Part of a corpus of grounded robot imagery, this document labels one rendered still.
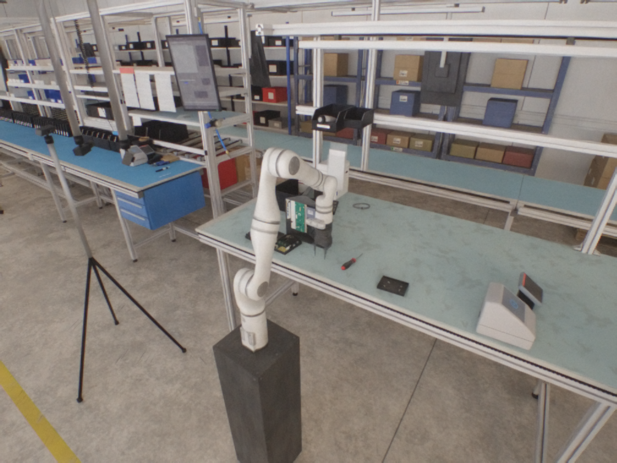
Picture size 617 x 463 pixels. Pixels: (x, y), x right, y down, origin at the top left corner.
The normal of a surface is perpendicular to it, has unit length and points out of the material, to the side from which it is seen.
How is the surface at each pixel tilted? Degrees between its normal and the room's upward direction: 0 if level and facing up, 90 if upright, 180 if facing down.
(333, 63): 90
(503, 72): 90
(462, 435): 0
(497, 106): 90
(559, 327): 0
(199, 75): 101
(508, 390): 0
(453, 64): 98
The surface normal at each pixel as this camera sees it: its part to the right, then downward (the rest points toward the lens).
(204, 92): -0.14, 0.64
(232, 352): 0.00, -0.87
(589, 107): -0.55, 0.40
